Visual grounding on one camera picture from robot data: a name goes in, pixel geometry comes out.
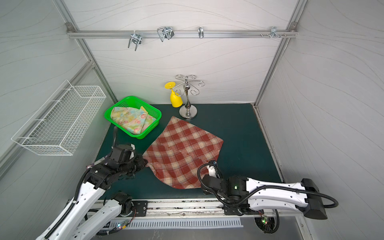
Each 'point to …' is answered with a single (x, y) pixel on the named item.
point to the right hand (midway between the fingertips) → (202, 183)
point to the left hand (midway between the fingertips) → (145, 161)
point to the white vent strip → (119, 224)
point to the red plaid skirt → (180, 157)
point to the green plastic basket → (134, 102)
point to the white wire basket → (59, 125)
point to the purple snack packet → (90, 166)
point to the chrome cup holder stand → (188, 111)
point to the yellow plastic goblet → (176, 99)
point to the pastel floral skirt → (135, 120)
